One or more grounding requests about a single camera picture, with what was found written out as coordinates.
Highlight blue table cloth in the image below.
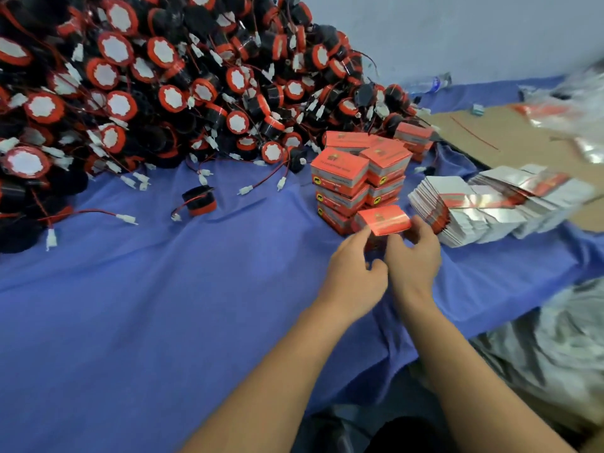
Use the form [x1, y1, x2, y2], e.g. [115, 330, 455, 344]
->
[0, 75, 604, 453]

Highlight red-black buzzer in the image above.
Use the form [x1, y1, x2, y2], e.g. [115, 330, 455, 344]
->
[170, 186, 220, 223]

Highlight person's left hand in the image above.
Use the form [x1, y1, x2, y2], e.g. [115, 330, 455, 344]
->
[316, 228, 390, 327]

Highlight pile of clear plastic bags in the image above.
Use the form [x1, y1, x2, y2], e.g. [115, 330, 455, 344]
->
[510, 61, 604, 166]

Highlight person's right forearm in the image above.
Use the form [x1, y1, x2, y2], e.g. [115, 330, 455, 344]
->
[396, 295, 577, 453]

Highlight person's left forearm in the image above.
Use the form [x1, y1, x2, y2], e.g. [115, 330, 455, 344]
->
[184, 297, 379, 453]

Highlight clear plastic water bottle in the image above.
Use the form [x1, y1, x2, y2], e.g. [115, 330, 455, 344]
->
[406, 72, 454, 96]

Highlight person's right hand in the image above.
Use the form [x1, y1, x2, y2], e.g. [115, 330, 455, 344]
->
[385, 216, 443, 312]

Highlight brown cardboard sheet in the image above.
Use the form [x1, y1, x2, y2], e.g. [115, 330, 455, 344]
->
[429, 103, 604, 232]

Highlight stack of box blanks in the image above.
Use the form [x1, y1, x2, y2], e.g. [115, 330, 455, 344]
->
[408, 163, 598, 249]

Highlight pile of black red buzzers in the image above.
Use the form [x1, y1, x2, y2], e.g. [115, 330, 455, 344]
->
[0, 0, 445, 255]

